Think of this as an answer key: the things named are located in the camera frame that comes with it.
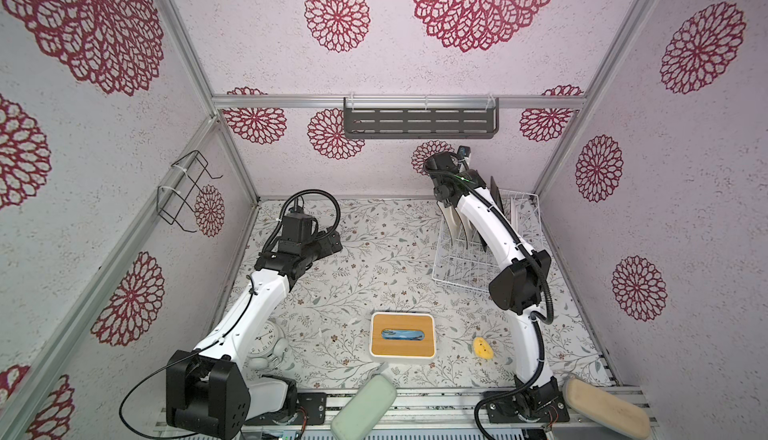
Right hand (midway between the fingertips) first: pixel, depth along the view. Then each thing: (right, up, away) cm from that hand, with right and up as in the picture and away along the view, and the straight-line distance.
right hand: (460, 180), depth 89 cm
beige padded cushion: (+32, -58, -17) cm, 68 cm away
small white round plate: (+20, -10, +8) cm, 24 cm away
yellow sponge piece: (+4, -47, -8) cm, 48 cm away
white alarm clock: (-54, -46, -10) cm, 72 cm away
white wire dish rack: (+4, -24, +13) cm, 28 cm away
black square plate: (+13, -3, +9) cm, 16 cm away
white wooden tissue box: (-18, -45, -5) cm, 48 cm away
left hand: (-39, -19, -5) cm, 44 cm away
